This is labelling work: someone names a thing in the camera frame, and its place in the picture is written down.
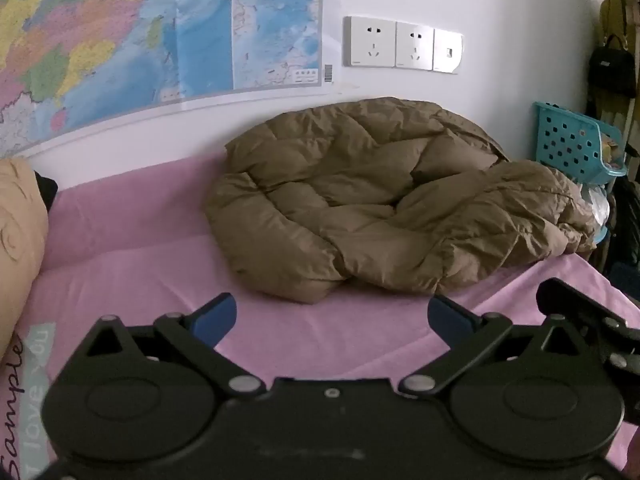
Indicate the white wall socket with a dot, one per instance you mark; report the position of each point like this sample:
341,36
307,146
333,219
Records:
415,45
371,41

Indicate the white plastic bag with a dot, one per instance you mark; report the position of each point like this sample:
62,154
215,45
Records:
594,205

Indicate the olive hanging garment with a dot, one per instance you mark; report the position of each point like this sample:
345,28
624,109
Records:
612,15

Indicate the black object behind pillow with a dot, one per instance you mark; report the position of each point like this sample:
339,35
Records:
47,192

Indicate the mauve bed sheet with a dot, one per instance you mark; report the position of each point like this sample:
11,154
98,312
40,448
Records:
125,200

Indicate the pink fleece blanket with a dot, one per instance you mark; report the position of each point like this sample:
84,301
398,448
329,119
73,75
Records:
350,332

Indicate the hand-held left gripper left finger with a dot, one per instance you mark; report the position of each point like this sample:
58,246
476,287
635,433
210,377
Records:
220,312

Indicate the dark cloth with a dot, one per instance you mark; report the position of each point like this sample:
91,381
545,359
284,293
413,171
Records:
625,220

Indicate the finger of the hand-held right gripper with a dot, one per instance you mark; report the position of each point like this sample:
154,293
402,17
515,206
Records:
565,300

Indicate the beige swirl pattern pillow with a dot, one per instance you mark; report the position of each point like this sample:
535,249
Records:
20,240

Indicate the black handbag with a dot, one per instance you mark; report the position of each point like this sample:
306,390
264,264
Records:
611,67

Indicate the colourful wall map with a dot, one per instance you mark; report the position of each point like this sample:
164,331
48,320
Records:
125,35

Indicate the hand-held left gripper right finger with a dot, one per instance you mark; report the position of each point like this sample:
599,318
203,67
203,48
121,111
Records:
445,316

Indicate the brown puffer down jacket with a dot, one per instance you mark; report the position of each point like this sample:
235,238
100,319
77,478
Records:
350,195

